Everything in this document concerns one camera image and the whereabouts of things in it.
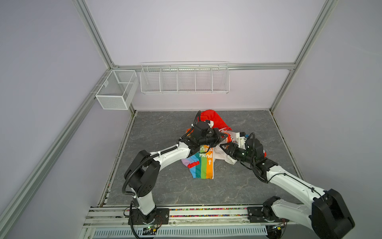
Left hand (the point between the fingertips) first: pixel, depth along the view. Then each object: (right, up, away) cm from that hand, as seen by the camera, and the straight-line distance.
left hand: (230, 137), depth 77 cm
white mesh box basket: (-72, +31, +24) cm, 82 cm away
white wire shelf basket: (-26, +38, +21) cm, 51 cm away
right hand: (-4, -6, +3) cm, 8 cm away
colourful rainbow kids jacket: (-14, -17, +14) cm, 26 cm away
